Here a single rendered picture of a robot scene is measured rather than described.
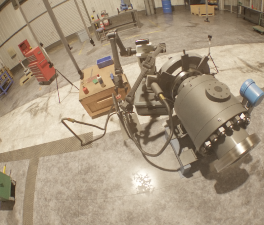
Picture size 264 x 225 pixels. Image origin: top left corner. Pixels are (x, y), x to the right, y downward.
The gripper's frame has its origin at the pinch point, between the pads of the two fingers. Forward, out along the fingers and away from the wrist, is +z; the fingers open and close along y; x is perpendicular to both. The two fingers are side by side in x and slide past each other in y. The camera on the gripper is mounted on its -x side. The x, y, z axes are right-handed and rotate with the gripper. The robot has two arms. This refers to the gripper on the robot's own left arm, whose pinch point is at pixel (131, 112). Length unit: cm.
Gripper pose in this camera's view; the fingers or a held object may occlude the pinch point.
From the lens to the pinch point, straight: 159.1
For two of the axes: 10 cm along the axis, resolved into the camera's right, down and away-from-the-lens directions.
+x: 9.4, 0.4, -3.3
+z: 2.3, 6.3, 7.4
